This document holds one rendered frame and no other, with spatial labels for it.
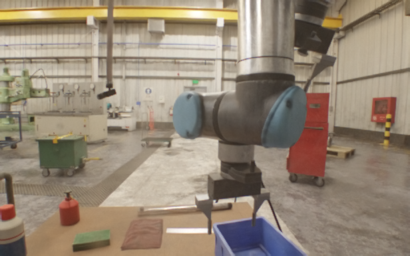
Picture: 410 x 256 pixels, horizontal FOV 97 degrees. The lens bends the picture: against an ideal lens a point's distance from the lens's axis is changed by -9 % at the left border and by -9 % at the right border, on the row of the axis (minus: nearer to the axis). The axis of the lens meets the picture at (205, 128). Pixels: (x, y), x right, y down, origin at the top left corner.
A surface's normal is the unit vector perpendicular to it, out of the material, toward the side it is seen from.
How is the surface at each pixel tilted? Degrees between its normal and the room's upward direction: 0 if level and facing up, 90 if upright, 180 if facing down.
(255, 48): 92
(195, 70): 90
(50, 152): 90
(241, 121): 101
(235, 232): 90
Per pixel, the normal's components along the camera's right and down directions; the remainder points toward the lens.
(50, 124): -0.14, 0.08
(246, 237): 0.29, 0.09
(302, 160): -0.47, 0.07
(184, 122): -0.76, 0.04
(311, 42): 0.00, 0.77
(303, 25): 0.07, 0.48
